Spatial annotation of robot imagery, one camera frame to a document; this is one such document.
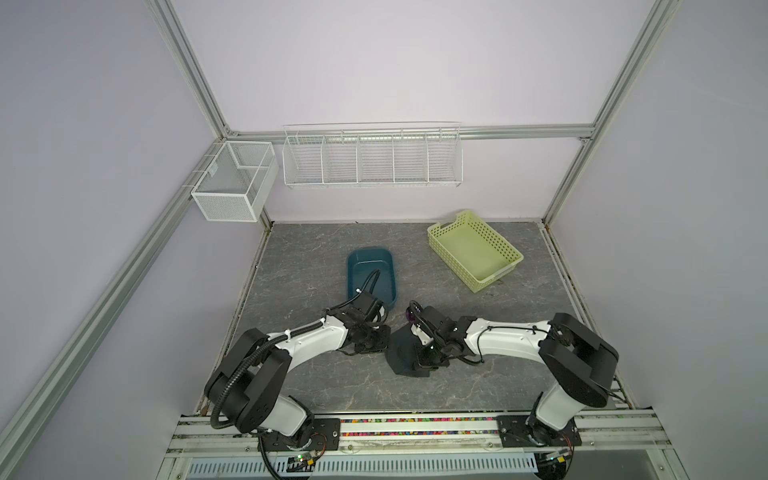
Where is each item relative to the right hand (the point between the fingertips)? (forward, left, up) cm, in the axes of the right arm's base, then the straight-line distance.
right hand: (412, 370), depth 84 cm
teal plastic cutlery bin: (+39, +18, -2) cm, 43 cm away
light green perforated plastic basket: (+45, -26, -3) cm, 52 cm away
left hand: (+5, +6, +2) cm, 9 cm away
